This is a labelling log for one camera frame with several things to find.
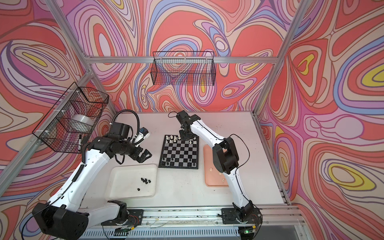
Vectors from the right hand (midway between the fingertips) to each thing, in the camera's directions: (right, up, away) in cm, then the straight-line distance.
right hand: (189, 139), depth 95 cm
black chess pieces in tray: (-25, -23, -11) cm, 36 cm away
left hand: (-23, -3, -18) cm, 29 cm away
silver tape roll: (-51, +11, -25) cm, 58 cm away
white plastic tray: (-33, -23, -12) cm, 42 cm away
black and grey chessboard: (-7, -9, -1) cm, 12 cm away
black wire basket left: (-61, +7, -29) cm, 68 cm away
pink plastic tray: (+14, -22, -7) cm, 27 cm away
